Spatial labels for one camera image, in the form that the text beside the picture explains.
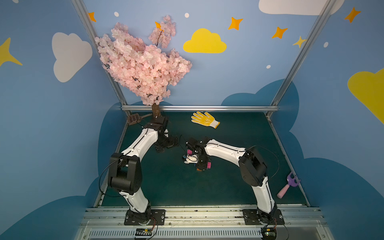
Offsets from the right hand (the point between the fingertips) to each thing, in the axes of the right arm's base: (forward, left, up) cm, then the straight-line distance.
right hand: (203, 162), depth 92 cm
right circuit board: (-34, -34, -6) cm, 48 cm away
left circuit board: (-37, +29, -4) cm, 47 cm away
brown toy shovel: (+34, +53, +1) cm, 63 cm away
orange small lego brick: (-5, +3, 0) cm, 6 cm away
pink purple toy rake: (-8, -52, -2) cm, 52 cm away
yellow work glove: (+40, -1, -3) cm, 40 cm away
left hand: (+6, +19, +9) cm, 22 cm away
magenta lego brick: (-4, -3, +5) cm, 7 cm away
